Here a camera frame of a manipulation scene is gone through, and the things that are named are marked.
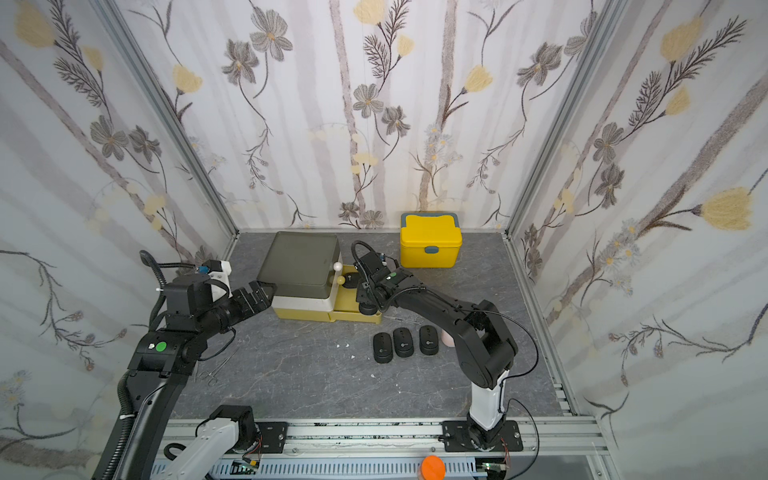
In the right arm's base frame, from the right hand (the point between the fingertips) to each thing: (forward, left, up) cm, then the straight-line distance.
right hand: (366, 289), depth 87 cm
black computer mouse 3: (-11, -12, -11) cm, 20 cm away
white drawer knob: (+6, +9, +3) cm, 11 cm away
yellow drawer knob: (+5, +8, -3) cm, 10 cm away
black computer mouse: (+9, +6, -10) cm, 15 cm away
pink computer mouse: (-11, -25, -10) cm, 29 cm away
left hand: (-10, +22, +14) cm, 28 cm away
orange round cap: (-43, -18, 0) cm, 46 cm away
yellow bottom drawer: (+1, +7, -15) cm, 16 cm away
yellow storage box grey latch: (+20, -20, 0) cm, 28 cm away
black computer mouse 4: (-11, -19, -9) cm, 24 cm away
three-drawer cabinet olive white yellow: (+2, +20, +4) cm, 20 cm away
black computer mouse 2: (-14, -6, -10) cm, 18 cm away
